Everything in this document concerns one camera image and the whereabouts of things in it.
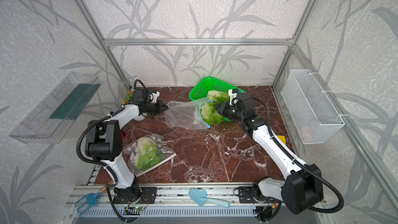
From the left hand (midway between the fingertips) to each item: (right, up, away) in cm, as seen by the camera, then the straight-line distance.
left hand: (167, 106), depth 95 cm
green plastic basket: (+20, +11, +21) cm, 31 cm away
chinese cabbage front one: (+26, -3, -18) cm, 32 cm away
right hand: (+27, +1, -19) cm, 33 cm away
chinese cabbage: (+32, +6, +7) cm, 33 cm away
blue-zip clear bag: (+13, -5, -6) cm, 15 cm away
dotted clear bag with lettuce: (-7, -24, -16) cm, 29 cm away
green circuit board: (-7, -46, -24) cm, 53 cm away
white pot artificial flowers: (-23, +5, -3) cm, 24 cm away
